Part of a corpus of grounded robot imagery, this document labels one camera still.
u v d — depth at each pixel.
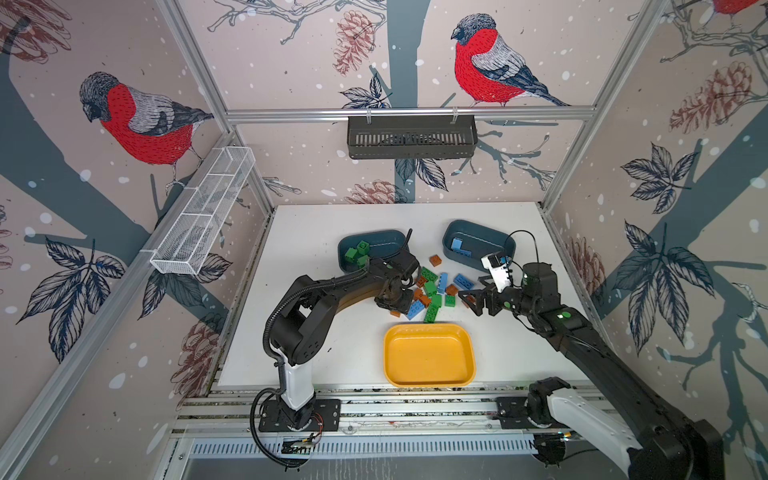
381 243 1.10
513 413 0.73
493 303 0.68
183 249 0.70
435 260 1.04
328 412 0.73
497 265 0.69
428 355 0.84
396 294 0.78
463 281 0.97
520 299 0.66
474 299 0.70
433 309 0.92
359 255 1.04
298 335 0.48
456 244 1.07
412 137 1.04
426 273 1.00
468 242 1.07
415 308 0.92
